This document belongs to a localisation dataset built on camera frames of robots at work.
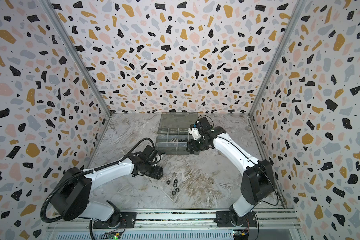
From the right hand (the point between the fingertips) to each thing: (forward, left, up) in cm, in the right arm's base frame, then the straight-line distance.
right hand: (188, 145), depth 82 cm
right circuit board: (-38, -26, -18) cm, 49 cm away
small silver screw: (-17, +18, -18) cm, 30 cm away
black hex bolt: (+14, +2, -15) cm, 21 cm away
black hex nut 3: (-20, +8, -17) cm, 28 cm away
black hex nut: (-15, +12, -17) cm, 25 cm away
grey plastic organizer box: (+19, +12, -16) cm, 27 cm away
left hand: (-10, +17, -12) cm, 23 cm away
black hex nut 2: (-18, +6, -17) cm, 26 cm away
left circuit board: (-40, +35, -16) cm, 56 cm away
